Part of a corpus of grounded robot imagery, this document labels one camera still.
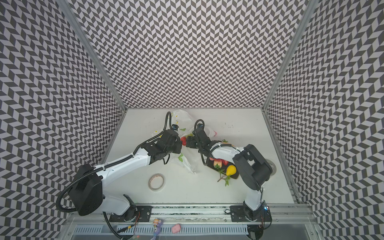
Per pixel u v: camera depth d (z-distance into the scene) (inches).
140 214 27.9
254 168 19.0
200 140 27.9
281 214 29.6
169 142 24.9
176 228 26.4
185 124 37.0
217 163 33.2
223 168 33.0
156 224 26.5
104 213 26.7
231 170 32.5
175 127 29.6
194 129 29.5
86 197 15.9
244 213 25.6
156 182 32.0
